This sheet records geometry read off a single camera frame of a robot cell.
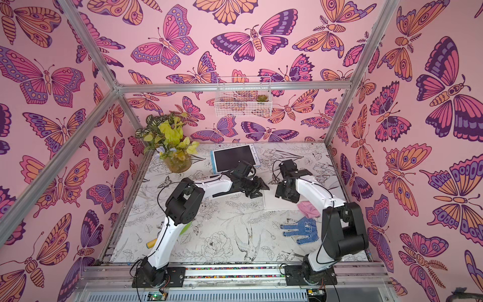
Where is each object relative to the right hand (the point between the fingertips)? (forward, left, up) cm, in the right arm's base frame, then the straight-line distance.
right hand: (283, 195), depth 90 cm
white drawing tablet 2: (-11, +29, +21) cm, 37 cm away
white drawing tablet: (0, +4, -7) cm, 9 cm away
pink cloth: (-5, -12, -5) cm, 14 cm away
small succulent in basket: (+38, +11, +28) cm, 49 cm away
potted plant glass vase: (+23, +59, +18) cm, 66 cm away
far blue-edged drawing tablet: (+27, +33, -7) cm, 43 cm away
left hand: (+4, +6, -3) cm, 8 cm away
